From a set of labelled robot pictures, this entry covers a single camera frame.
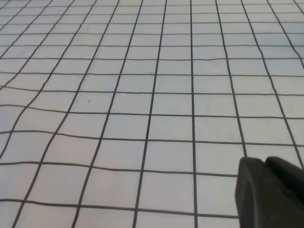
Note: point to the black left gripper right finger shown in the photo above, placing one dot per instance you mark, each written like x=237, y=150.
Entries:
x=290, y=175

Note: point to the white grid-patterned table cloth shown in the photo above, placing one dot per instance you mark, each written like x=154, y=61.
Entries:
x=136, y=113

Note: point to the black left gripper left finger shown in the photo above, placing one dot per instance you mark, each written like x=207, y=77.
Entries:
x=263, y=201

